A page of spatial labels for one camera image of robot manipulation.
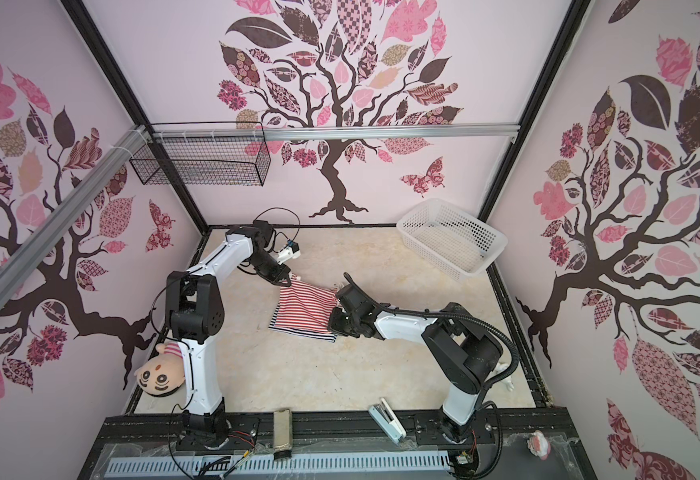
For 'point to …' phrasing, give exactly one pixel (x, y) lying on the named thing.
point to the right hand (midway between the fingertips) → (325, 322)
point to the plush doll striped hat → (164, 373)
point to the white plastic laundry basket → (451, 238)
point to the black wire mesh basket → (204, 161)
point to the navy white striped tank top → (327, 336)
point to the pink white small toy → (539, 445)
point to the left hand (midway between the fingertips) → (283, 284)
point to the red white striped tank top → (305, 306)
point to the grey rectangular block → (282, 429)
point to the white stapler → (388, 421)
